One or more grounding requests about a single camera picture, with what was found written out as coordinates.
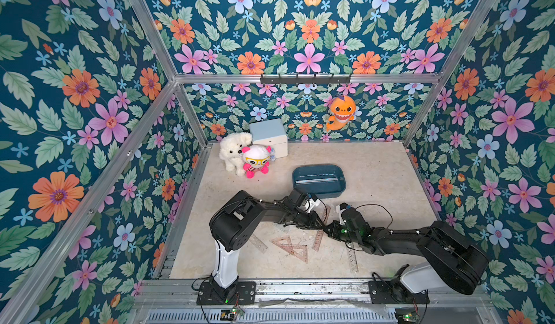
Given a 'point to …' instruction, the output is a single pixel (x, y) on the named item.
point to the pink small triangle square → (300, 251)
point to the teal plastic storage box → (323, 181)
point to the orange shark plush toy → (342, 110)
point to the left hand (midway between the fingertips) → (325, 227)
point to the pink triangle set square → (288, 247)
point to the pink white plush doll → (257, 158)
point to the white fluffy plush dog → (230, 151)
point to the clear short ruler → (258, 243)
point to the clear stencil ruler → (352, 257)
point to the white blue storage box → (272, 133)
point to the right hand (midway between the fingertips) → (323, 229)
